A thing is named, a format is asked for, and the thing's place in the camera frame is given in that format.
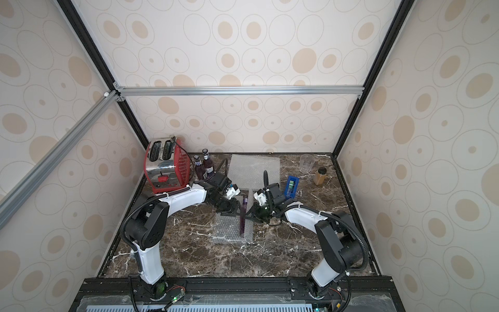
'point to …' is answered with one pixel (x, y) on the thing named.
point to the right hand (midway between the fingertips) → (251, 215)
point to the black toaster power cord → (173, 140)
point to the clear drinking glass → (306, 163)
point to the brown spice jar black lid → (319, 176)
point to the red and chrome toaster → (168, 166)
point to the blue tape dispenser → (292, 186)
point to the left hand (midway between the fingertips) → (244, 212)
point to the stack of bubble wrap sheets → (246, 171)
